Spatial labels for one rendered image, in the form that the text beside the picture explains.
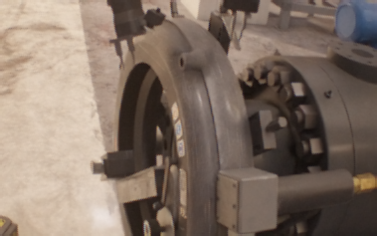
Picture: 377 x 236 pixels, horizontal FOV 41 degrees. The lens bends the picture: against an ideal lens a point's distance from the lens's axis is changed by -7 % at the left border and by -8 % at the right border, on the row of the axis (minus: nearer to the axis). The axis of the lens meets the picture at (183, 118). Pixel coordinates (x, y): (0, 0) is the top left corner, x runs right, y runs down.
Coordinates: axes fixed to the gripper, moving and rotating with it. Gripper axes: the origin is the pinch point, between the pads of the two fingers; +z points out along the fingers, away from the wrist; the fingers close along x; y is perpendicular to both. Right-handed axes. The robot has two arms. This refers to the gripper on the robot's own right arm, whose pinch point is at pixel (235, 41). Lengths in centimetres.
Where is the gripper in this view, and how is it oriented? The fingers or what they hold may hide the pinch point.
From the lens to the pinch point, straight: 108.5
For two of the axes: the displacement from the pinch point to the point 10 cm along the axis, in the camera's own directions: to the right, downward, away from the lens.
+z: -1.5, 8.6, 4.9
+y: -0.7, -5.1, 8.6
